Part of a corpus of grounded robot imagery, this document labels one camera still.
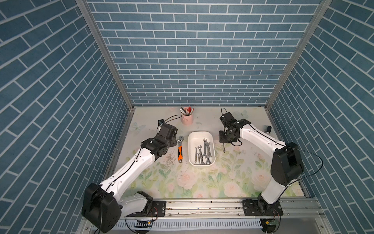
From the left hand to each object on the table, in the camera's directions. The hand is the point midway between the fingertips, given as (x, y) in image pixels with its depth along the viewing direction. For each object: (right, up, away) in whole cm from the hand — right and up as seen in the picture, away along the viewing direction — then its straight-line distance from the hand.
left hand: (174, 138), depth 82 cm
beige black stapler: (+65, +4, +20) cm, 68 cm away
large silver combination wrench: (+21, -12, +12) cm, 27 cm away
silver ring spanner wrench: (+13, -16, +9) cm, 22 cm away
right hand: (+29, -2, +8) cm, 30 cm away
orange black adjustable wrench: (+2, -9, +14) cm, 17 cm away
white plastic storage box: (+13, -3, +20) cm, 24 cm away
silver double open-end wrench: (+16, -14, +10) cm, 23 cm away
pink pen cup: (+6, +10, +21) cm, 24 cm away
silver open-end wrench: (+19, -5, +17) cm, 26 cm away
